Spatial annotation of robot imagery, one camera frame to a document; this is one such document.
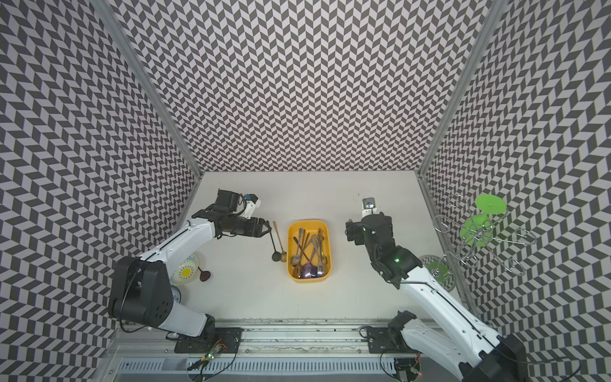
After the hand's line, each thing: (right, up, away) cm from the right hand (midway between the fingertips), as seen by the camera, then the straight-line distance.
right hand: (366, 222), depth 78 cm
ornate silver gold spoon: (-24, -14, +15) cm, 32 cm away
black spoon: (-32, -14, +13) cm, 37 cm away
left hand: (-37, -4, +9) cm, 38 cm away
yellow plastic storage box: (-19, -4, +19) cm, 27 cm away
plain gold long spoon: (-29, -14, +12) cm, 34 cm away
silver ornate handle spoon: (-15, -19, +9) cm, 26 cm away
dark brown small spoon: (-58, -20, +9) cm, 62 cm away
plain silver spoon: (-24, -15, +11) cm, 31 cm away
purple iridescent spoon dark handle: (-19, -19, +9) cm, 29 cm away
